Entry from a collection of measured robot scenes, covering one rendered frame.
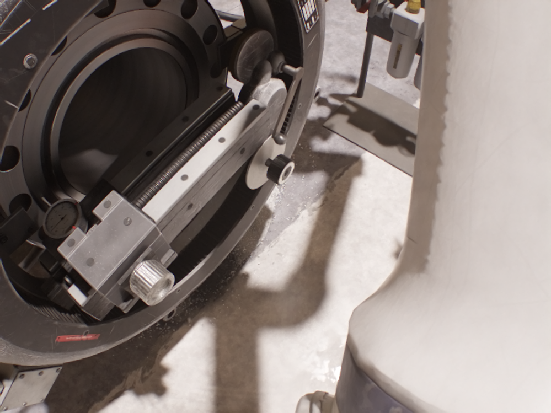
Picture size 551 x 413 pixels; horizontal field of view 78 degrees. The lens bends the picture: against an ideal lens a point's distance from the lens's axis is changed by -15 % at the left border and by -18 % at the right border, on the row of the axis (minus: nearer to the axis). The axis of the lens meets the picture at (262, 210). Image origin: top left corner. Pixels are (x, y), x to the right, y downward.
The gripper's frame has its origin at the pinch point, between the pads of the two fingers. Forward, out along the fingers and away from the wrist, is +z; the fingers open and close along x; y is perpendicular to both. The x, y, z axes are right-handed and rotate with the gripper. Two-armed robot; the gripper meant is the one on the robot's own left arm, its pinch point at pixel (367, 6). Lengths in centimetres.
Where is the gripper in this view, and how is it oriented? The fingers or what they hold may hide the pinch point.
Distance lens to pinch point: 109.4
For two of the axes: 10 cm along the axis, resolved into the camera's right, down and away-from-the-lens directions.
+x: -7.9, -5.1, 3.4
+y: 6.1, -6.9, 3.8
